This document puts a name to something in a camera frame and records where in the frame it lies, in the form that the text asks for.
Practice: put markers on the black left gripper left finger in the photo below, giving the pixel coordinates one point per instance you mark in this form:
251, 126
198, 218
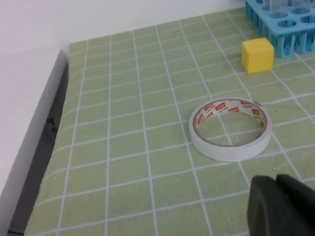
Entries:
269, 212

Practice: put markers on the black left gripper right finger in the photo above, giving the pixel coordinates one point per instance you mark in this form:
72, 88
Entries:
302, 198

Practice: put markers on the blue test tube rack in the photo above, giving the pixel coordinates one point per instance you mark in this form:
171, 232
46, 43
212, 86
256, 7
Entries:
294, 33

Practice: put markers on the left white tape roll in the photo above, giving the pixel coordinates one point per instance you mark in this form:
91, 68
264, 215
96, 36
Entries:
230, 129

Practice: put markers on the yellow foam cube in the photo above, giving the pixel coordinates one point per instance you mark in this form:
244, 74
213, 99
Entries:
257, 55

